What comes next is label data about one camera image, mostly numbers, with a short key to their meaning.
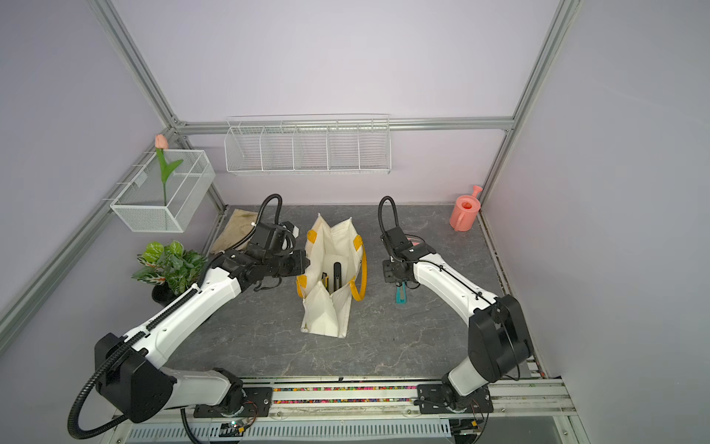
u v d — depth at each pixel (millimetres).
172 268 754
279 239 620
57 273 572
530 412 725
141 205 696
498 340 434
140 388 390
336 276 974
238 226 1150
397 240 680
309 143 966
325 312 835
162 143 829
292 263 696
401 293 933
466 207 1060
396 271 618
